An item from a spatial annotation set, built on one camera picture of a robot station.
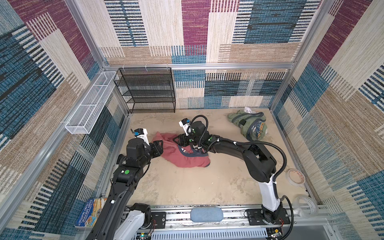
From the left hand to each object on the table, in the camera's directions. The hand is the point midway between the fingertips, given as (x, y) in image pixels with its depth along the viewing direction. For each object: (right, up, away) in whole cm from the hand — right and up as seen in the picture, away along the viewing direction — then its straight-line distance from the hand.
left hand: (159, 140), depth 74 cm
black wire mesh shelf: (-16, +33, +34) cm, 50 cm away
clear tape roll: (+75, -23, +12) cm, 79 cm away
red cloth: (+10, -12, +19) cm, 25 cm away
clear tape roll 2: (+75, -34, +4) cm, 83 cm away
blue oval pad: (+23, -35, -2) cm, 42 cm away
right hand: (+6, -1, +14) cm, 15 cm away
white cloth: (+54, +18, +30) cm, 65 cm away
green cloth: (+56, +7, +25) cm, 61 cm away
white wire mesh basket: (-34, +11, -3) cm, 36 cm away
